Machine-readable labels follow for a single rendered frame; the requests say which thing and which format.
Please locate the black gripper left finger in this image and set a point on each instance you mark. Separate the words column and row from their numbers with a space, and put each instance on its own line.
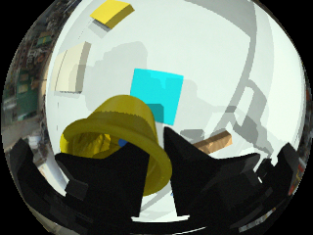
column 123, row 173

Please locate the tan wooden bar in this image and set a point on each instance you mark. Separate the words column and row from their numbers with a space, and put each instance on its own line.
column 215, row 143

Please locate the yellow flat block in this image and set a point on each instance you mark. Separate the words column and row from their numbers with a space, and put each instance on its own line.
column 112, row 12

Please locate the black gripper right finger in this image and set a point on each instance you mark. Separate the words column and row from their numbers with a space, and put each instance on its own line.
column 194, row 172

